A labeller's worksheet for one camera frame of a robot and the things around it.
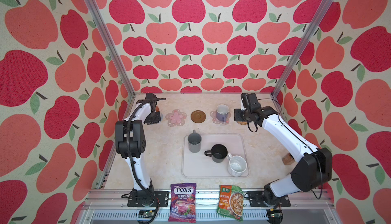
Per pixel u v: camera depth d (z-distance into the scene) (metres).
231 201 0.72
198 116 1.07
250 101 0.65
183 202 0.70
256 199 0.73
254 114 0.59
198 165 0.85
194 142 0.91
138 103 0.69
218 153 0.87
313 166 0.42
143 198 0.68
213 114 1.08
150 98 0.82
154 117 0.85
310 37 0.86
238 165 0.84
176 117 1.08
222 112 1.05
